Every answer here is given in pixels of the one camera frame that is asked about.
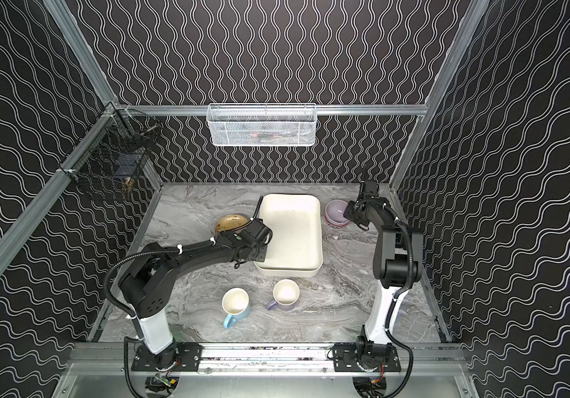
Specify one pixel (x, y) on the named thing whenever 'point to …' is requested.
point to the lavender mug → (286, 294)
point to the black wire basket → (119, 153)
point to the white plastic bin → (295, 248)
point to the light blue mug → (235, 303)
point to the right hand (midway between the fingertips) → (353, 215)
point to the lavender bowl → (334, 214)
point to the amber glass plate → (230, 221)
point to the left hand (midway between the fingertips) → (261, 248)
